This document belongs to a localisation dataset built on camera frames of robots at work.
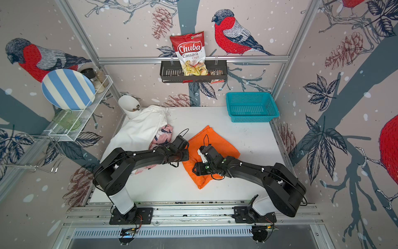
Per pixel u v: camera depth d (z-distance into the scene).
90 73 0.78
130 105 1.09
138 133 1.01
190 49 0.80
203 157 0.70
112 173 0.47
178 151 0.73
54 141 0.60
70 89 0.73
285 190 0.43
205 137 1.06
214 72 0.91
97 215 0.76
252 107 1.22
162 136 0.99
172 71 0.95
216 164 0.66
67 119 0.69
